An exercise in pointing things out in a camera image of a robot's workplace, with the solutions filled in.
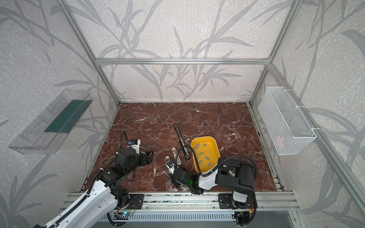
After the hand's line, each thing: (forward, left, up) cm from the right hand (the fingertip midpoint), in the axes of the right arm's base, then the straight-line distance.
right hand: (171, 169), depth 84 cm
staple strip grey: (+17, -22, -2) cm, 27 cm away
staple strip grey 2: (+14, -16, 0) cm, 21 cm away
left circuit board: (-23, +22, -2) cm, 32 cm away
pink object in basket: (+7, -58, +20) cm, 62 cm away
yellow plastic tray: (+11, -23, -1) cm, 25 cm away
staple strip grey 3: (+7, -23, -1) cm, 24 cm away
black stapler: (+11, -9, +3) cm, 14 cm away
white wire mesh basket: (+4, -55, +35) cm, 65 cm away
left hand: (+8, +11, +11) cm, 18 cm away
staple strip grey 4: (+4, -24, -2) cm, 25 cm away
